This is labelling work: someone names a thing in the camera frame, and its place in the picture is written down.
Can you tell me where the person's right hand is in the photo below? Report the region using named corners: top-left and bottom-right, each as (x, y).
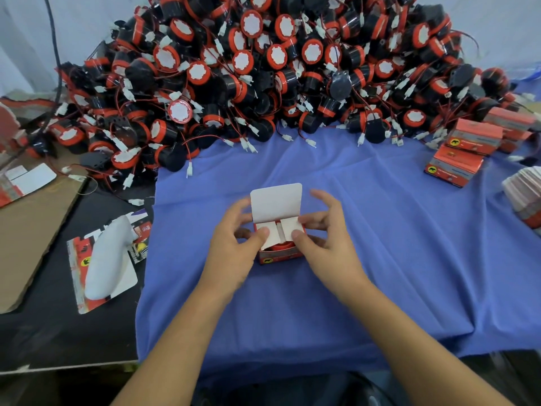
top-left (291, 188), bottom-right (374, 303)

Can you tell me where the person's left hand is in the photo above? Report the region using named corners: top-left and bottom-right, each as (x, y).
top-left (198, 197), bottom-right (272, 303)

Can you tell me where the pile of black red buzzers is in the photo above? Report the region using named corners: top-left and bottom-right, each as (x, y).
top-left (25, 0), bottom-right (529, 184)

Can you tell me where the stack of box blanks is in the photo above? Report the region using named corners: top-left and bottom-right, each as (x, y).
top-left (503, 166), bottom-right (541, 230)

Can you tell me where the person's left forearm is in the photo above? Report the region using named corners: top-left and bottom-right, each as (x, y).
top-left (114, 283), bottom-right (246, 406)

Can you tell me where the person's right forearm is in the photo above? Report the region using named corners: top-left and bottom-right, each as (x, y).
top-left (342, 279), bottom-right (517, 406)

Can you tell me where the blue table cloth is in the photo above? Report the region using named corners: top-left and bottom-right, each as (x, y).
top-left (135, 80), bottom-right (541, 387)

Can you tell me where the brown cardboard piece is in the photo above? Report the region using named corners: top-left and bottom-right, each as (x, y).
top-left (0, 160), bottom-right (83, 315)

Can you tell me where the black hanging cable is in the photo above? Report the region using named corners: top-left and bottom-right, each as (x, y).
top-left (46, 0), bottom-right (65, 98)

